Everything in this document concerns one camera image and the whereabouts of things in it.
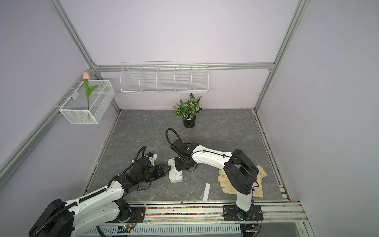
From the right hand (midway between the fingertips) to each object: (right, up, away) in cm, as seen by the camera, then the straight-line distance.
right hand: (178, 167), depth 85 cm
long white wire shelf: (-11, +57, +14) cm, 60 cm away
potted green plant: (+5, +33, +3) cm, 34 cm away
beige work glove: (+28, -10, -4) cm, 30 cm away
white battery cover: (+16, -13, -5) cm, 21 cm away
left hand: (-6, -1, -3) cm, 7 cm away
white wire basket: (-55, +34, -7) cm, 65 cm away
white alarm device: (-1, -5, -3) cm, 6 cm away
